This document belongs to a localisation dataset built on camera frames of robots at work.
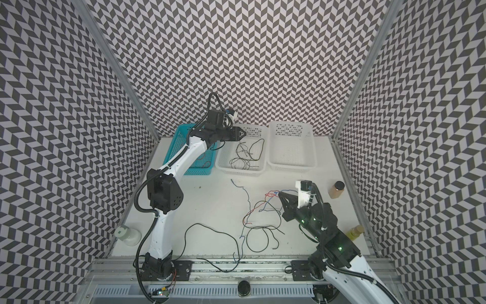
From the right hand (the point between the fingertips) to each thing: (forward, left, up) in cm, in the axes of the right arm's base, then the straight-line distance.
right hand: (280, 195), depth 69 cm
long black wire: (-17, +30, -22) cm, 41 cm away
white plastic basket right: (+44, -14, -23) cm, 52 cm away
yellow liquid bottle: (-10, -29, -13) cm, 33 cm away
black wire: (+38, +5, -20) cm, 44 cm away
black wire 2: (+37, +15, -21) cm, 46 cm away
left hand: (+33, +14, +2) cm, 36 cm away
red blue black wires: (-1, +6, -17) cm, 18 cm away
